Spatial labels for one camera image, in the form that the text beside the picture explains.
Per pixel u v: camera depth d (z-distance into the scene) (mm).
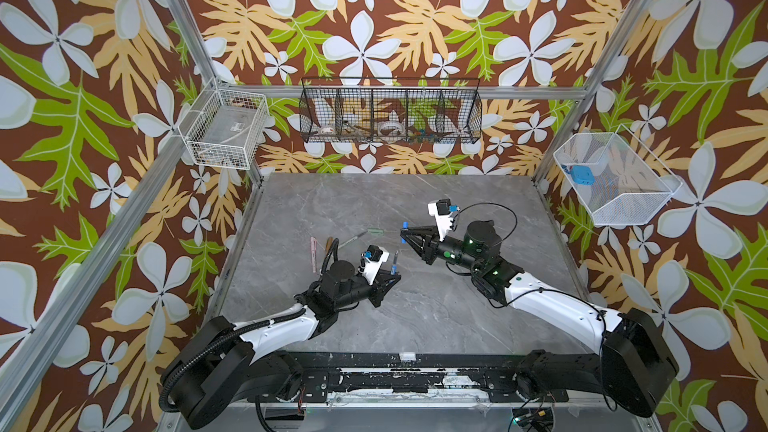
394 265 750
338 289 636
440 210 651
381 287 704
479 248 588
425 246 673
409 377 764
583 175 862
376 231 1045
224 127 865
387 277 760
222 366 417
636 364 407
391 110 982
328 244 1007
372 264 692
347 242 1013
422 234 685
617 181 821
